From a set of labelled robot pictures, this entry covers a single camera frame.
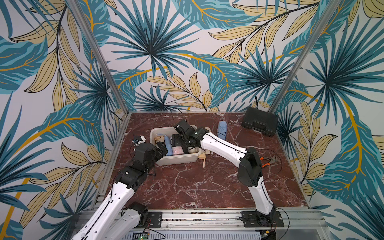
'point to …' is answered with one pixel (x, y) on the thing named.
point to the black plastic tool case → (260, 120)
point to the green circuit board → (143, 237)
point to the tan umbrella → (159, 138)
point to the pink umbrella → (177, 150)
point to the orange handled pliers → (272, 160)
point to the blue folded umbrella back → (222, 129)
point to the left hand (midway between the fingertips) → (159, 149)
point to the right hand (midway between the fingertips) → (176, 140)
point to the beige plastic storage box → (192, 158)
